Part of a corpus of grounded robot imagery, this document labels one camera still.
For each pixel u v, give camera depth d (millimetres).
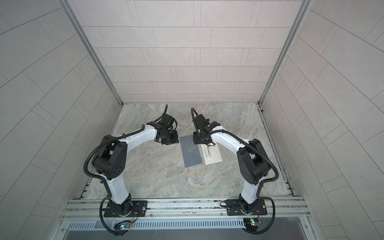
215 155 892
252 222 688
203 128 654
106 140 494
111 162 475
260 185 510
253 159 474
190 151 910
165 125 731
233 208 709
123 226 651
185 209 723
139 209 707
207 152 889
